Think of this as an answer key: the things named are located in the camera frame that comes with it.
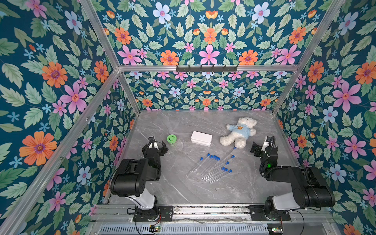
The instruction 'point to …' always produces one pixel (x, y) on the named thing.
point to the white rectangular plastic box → (201, 138)
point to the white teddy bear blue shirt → (239, 132)
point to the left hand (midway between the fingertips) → (155, 141)
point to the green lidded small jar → (171, 139)
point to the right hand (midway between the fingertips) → (265, 142)
